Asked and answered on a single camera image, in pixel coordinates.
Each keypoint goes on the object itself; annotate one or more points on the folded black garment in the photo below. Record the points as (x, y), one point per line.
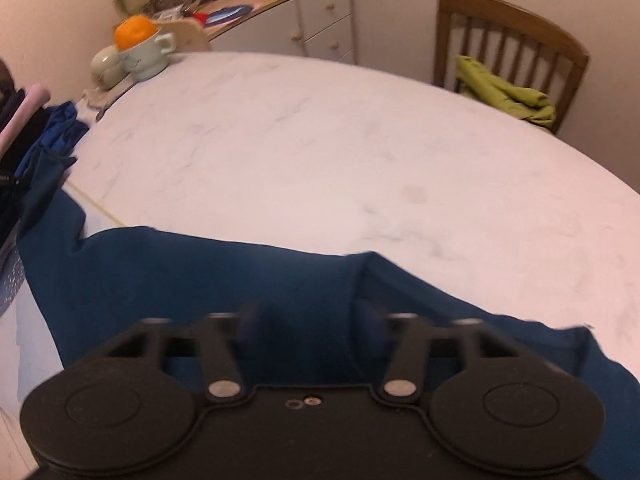
(11, 190)

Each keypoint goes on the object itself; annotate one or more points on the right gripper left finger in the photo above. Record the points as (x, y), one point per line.
(216, 337)

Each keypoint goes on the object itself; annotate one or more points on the white drawer sideboard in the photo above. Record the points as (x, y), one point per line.
(322, 29)

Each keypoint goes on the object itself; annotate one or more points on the far wooden chair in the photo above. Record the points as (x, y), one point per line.
(516, 45)

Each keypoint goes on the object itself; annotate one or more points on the folded lilac garment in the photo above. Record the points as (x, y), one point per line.
(35, 97)

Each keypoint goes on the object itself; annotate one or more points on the blue two-tone garment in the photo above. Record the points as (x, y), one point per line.
(310, 319)

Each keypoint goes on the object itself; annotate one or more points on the folded royal blue garment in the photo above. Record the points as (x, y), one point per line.
(60, 135)

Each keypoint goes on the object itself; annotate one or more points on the green cloth on chair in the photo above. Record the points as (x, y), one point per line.
(527, 104)

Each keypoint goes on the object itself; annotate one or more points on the orange fruit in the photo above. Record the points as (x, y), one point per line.
(133, 31)

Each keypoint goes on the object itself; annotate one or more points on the pale green sugar pot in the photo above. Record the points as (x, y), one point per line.
(105, 68)

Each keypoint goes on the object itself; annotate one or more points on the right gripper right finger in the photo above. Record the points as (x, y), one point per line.
(392, 352)

